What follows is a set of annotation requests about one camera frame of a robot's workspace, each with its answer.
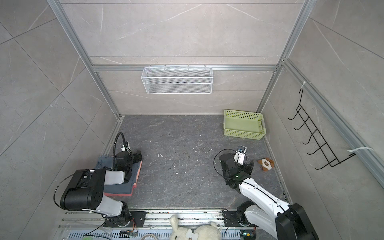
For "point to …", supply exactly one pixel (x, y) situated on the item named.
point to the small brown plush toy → (266, 163)
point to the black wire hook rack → (331, 157)
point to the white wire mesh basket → (177, 80)
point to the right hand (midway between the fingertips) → (242, 155)
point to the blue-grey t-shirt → (107, 161)
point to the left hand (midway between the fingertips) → (129, 148)
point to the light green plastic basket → (244, 124)
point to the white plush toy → (204, 232)
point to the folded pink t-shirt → (134, 186)
